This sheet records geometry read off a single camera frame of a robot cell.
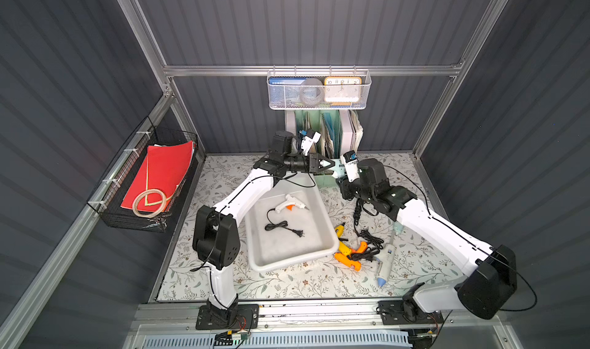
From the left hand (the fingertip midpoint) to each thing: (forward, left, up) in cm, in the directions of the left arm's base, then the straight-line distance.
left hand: (330, 164), depth 76 cm
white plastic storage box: (-7, +13, -29) cm, 32 cm away
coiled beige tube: (-17, +54, -2) cm, 57 cm away
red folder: (-3, +54, +1) cm, 54 cm away
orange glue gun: (-22, -8, -27) cm, 36 cm away
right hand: (-1, -7, -5) cm, 8 cm away
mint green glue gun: (0, -3, -1) cm, 3 cm away
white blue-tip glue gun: (-24, -20, -27) cm, 41 cm away
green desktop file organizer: (+29, -2, -6) cm, 30 cm away
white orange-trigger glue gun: (+3, +15, -28) cm, 32 cm away
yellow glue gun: (-18, -6, -26) cm, 32 cm away
